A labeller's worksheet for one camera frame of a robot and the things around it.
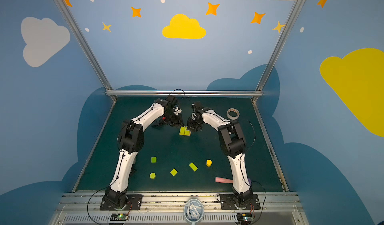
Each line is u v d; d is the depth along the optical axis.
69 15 0.76
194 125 0.88
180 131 1.00
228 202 0.75
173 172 0.84
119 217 0.71
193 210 0.72
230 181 0.80
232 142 0.58
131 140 0.61
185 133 0.98
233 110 1.14
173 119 0.89
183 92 0.93
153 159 0.88
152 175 0.82
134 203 0.75
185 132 0.99
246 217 0.71
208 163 0.86
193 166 0.86
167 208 0.74
